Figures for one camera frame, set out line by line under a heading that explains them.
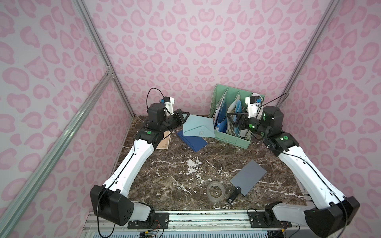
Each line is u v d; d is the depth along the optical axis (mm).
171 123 598
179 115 630
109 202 387
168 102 661
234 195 783
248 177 890
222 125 954
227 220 749
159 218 737
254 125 591
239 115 606
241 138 952
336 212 367
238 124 618
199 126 743
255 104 596
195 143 1036
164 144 1029
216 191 823
